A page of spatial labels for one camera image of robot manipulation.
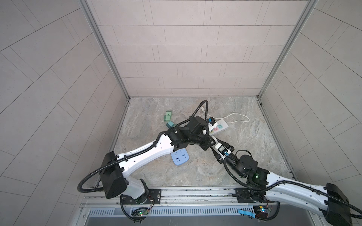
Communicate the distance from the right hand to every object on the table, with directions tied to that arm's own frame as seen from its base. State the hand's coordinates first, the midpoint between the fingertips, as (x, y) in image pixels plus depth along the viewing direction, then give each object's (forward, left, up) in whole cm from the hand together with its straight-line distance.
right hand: (213, 142), depth 71 cm
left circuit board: (-25, +37, -14) cm, 47 cm away
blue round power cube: (0, +18, -15) cm, 24 cm away
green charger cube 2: (+29, +27, -15) cm, 42 cm away
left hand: (0, -1, +2) cm, 2 cm away
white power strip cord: (+25, -21, -18) cm, 37 cm away
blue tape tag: (-29, -13, -17) cm, 35 cm away
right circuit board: (-28, -21, -20) cm, 40 cm away
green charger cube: (+34, +26, -15) cm, 45 cm away
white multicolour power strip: (+20, -11, -15) cm, 28 cm away
